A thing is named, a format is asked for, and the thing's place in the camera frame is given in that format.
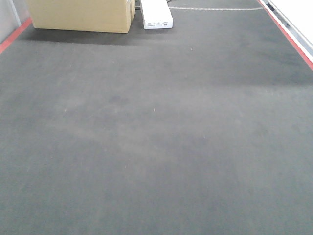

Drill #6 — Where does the long white carton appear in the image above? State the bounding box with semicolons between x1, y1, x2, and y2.
140;0;174;30

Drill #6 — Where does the large cardboard box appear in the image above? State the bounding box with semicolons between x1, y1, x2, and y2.
25;0;136;34

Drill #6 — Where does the conveyor with dark grey belt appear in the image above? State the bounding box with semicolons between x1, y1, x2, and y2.
0;0;313;235

